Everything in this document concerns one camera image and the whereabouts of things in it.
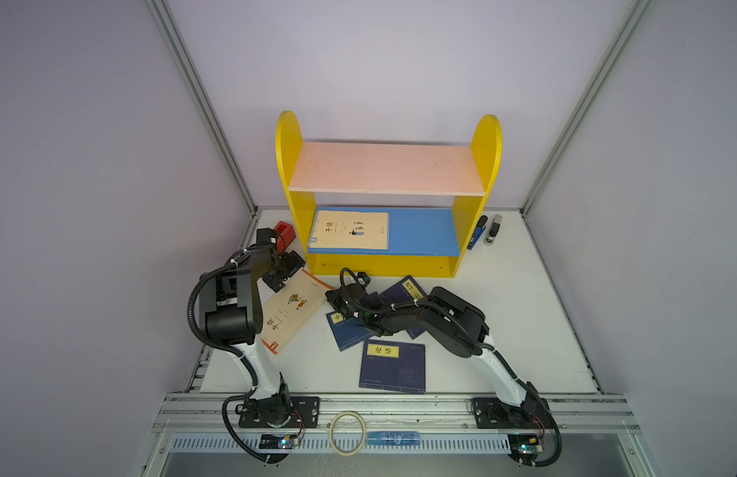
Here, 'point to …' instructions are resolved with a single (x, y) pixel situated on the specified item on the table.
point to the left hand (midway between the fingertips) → (298, 273)
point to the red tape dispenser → (284, 236)
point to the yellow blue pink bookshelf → (387, 209)
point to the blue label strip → (392, 437)
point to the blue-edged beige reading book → (352, 230)
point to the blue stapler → (478, 234)
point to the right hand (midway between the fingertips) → (325, 301)
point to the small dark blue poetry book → (405, 290)
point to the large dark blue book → (393, 366)
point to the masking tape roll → (331, 436)
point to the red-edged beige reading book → (287, 314)
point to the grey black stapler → (495, 228)
